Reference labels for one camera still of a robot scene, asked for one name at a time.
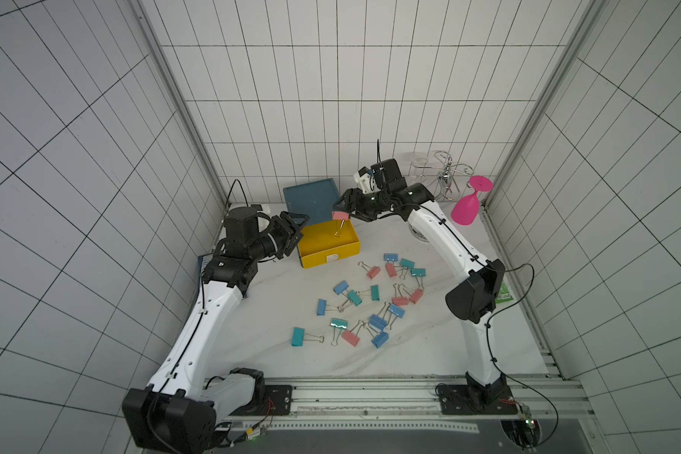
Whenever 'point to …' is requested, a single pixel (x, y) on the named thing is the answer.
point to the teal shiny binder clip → (338, 325)
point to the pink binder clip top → (374, 270)
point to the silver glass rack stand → (445, 175)
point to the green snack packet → (503, 295)
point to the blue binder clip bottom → (380, 339)
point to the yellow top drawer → (326, 242)
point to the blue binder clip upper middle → (340, 287)
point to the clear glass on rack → (420, 163)
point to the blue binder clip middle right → (394, 312)
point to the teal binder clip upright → (375, 292)
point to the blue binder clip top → (391, 256)
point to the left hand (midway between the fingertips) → (306, 228)
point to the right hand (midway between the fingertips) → (327, 212)
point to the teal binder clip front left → (300, 336)
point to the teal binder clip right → (418, 272)
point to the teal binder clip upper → (404, 263)
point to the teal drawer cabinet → (314, 200)
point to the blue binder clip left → (323, 306)
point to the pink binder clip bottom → (351, 338)
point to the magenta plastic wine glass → (465, 209)
